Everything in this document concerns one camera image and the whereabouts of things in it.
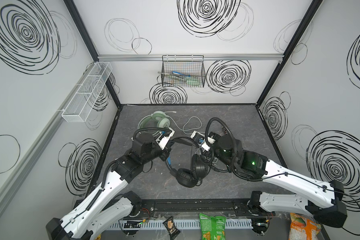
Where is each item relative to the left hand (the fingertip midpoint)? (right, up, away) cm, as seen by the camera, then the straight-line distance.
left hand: (173, 141), depth 70 cm
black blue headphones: (+8, -12, -11) cm, 18 cm away
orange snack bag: (+58, -38, -4) cm, 69 cm away
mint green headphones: (-12, +11, +33) cm, 37 cm away
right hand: (+11, +5, -5) cm, 13 cm away
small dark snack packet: (0, -40, -3) cm, 41 cm away
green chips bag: (+17, -38, -4) cm, 42 cm away
